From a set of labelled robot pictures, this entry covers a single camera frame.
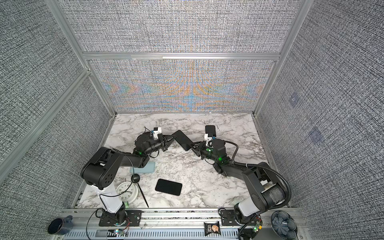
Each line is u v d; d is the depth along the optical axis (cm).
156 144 79
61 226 70
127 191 78
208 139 81
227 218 73
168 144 82
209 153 74
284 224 70
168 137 85
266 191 45
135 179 85
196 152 78
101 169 50
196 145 78
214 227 70
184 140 84
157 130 86
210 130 110
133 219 73
